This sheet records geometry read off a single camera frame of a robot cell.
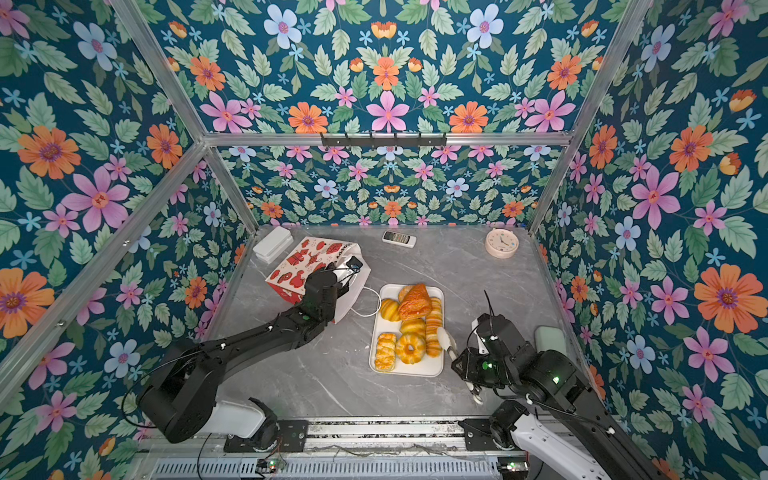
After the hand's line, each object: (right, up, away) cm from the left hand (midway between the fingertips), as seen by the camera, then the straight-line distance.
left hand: (330, 255), depth 83 cm
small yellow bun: (+16, -17, +9) cm, 25 cm away
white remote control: (+18, +6, +32) cm, 37 cm away
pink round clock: (+57, +5, +28) cm, 64 cm away
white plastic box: (-29, +4, +27) cm, 40 cm away
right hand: (+32, -25, -17) cm, 44 cm away
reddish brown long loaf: (+24, -14, +7) cm, 29 cm away
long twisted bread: (+30, -20, +8) cm, 37 cm away
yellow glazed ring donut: (+23, -27, +3) cm, 35 cm away
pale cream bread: (+24, -21, +5) cm, 32 cm away
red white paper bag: (-13, 0, +13) cm, 19 cm away
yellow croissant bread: (+16, -28, -1) cm, 32 cm away
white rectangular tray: (+28, -32, +2) cm, 43 cm away
